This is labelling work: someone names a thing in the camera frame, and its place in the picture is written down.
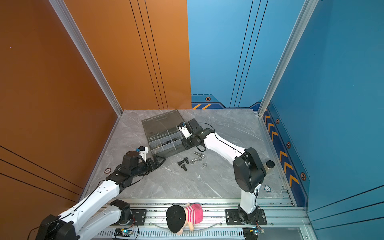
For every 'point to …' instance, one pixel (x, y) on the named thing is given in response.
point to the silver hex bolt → (196, 153)
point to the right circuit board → (252, 233)
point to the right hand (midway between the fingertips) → (183, 142)
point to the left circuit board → (123, 232)
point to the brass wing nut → (158, 146)
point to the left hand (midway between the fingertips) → (162, 160)
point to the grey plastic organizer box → (164, 135)
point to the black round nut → (174, 139)
